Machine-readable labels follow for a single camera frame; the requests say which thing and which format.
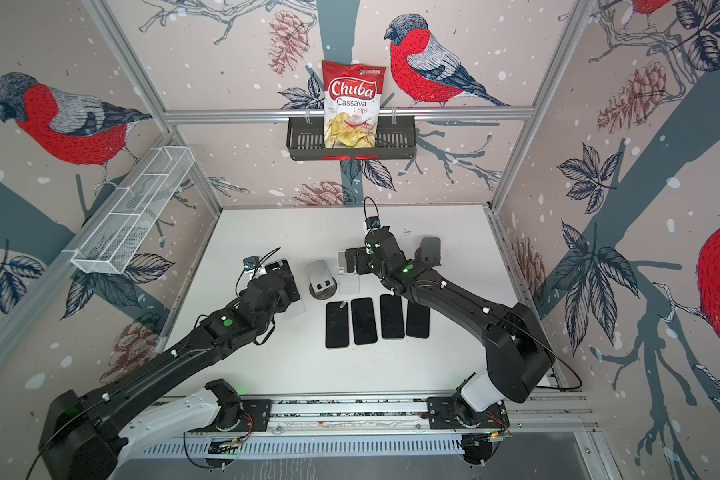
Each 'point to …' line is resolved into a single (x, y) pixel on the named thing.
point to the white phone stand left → (349, 282)
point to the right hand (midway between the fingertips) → (355, 256)
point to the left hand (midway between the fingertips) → (280, 281)
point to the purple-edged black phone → (337, 324)
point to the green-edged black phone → (392, 323)
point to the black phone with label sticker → (417, 320)
